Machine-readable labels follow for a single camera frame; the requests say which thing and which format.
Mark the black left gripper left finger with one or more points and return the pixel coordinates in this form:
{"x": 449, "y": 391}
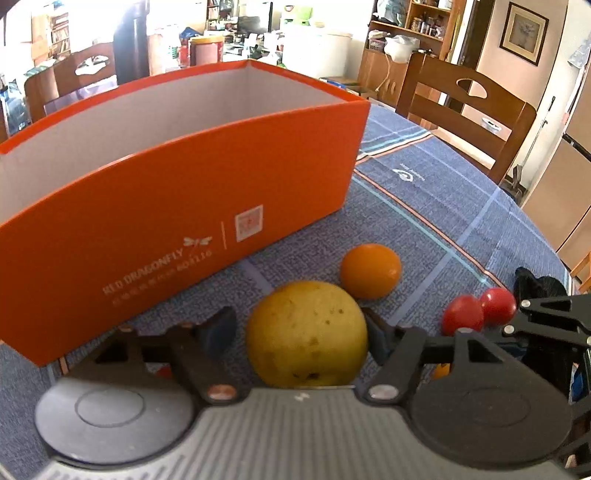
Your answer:
{"x": 195, "y": 354}

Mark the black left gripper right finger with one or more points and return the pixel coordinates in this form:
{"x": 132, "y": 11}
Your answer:
{"x": 398, "y": 352}

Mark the orange tangerine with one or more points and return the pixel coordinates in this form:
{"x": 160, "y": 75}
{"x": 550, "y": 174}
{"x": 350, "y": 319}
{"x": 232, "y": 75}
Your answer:
{"x": 370, "y": 271}

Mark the yellow pear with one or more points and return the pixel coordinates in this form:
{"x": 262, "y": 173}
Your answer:
{"x": 307, "y": 334}

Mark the red cherry tomato right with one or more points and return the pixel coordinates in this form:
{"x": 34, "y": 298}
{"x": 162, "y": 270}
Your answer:
{"x": 498, "y": 305}

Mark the red cherry tomato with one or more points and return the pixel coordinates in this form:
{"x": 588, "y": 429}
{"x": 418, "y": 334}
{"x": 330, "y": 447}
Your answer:
{"x": 465, "y": 311}
{"x": 498, "y": 305}

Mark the red cherry tomato left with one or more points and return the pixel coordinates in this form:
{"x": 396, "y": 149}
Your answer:
{"x": 465, "y": 311}

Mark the blue checkered tablecloth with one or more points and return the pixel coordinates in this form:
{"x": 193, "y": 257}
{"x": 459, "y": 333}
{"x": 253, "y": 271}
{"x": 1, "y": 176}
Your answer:
{"x": 455, "y": 231}

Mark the orange cardboard box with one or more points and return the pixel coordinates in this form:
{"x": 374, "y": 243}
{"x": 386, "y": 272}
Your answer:
{"x": 117, "y": 202}

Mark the wooden chair right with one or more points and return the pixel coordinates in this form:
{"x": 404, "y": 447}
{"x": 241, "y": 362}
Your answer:
{"x": 488, "y": 122}

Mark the wooden chair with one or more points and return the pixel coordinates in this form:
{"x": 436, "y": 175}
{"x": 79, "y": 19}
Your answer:
{"x": 78, "y": 70}
{"x": 488, "y": 122}

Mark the small framed picture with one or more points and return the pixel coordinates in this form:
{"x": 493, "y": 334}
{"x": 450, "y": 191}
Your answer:
{"x": 524, "y": 33}

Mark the pink thermos yellow lid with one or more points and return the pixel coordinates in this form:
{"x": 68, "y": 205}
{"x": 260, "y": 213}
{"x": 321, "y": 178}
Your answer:
{"x": 205, "y": 50}

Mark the wooden chair middle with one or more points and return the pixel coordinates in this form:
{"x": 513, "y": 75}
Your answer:
{"x": 78, "y": 70}

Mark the white small freezer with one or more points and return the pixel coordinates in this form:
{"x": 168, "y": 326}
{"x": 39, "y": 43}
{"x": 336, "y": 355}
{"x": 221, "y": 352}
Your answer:
{"x": 315, "y": 52}

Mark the tall black cylinder bottle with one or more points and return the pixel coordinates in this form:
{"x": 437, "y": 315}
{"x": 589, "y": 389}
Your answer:
{"x": 130, "y": 44}

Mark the wooden shelf cabinet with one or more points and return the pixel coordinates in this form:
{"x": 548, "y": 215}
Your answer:
{"x": 397, "y": 29}

